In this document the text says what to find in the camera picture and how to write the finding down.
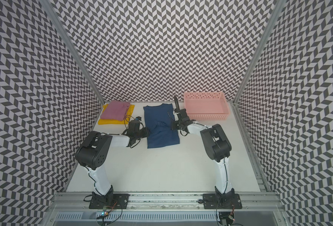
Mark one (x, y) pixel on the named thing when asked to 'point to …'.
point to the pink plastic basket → (206, 106)
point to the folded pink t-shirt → (115, 110)
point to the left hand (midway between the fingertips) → (149, 130)
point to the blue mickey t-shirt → (158, 118)
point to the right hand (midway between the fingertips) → (172, 125)
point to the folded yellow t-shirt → (126, 121)
